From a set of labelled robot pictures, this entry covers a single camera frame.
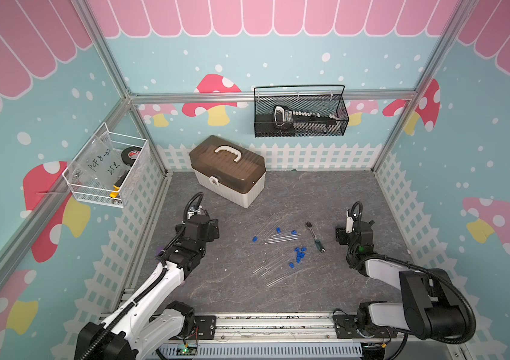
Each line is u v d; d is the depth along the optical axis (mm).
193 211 692
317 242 938
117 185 633
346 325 739
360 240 695
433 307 430
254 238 948
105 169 688
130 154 797
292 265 892
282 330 744
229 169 920
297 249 920
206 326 742
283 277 848
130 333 406
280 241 943
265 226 991
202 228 611
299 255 909
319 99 918
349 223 808
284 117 892
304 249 920
